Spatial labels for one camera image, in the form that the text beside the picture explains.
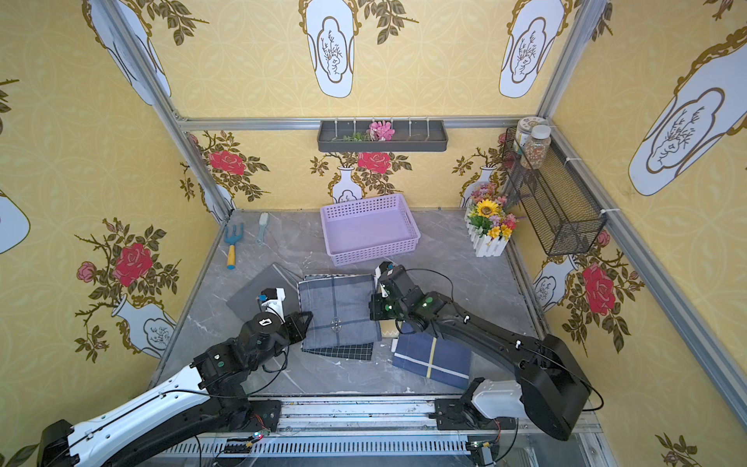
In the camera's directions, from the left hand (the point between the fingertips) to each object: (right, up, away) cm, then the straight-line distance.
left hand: (305, 310), depth 78 cm
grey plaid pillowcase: (+9, +1, +2) cm, 9 cm away
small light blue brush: (-27, +26, +40) cm, 55 cm away
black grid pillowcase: (+13, -13, +6) cm, 19 cm away
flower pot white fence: (+57, +23, +19) cm, 64 cm away
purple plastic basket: (+16, +23, +38) cm, 47 cm away
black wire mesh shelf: (+70, +27, +2) cm, 75 cm away
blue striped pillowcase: (+36, -15, +5) cm, 39 cm away
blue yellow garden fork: (-34, +14, +28) cm, 47 cm away
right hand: (+18, +2, +4) cm, 19 cm away
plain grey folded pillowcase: (-25, -3, +21) cm, 33 cm away
